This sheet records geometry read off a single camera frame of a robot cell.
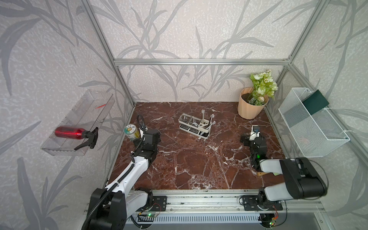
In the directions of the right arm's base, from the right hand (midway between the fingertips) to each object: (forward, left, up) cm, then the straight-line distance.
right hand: (250, 131), depth 91 cm
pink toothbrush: (+6, +25, +8) cm, 27 cm away
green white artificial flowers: (+22, -9, +18) cm, 30 cm away
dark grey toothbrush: (+10, +30, +8) cm, 33 cm away
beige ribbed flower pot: (+18, -2, 0) cm, 18 cm away
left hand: (-5, +65, +4) cm, 65 cm away
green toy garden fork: (-24, -2, -8) cm, 26 cm away
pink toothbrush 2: (+1, +36, +6) cm, 36 cm away
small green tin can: (+1, +78, -2) cm, 78 cm away
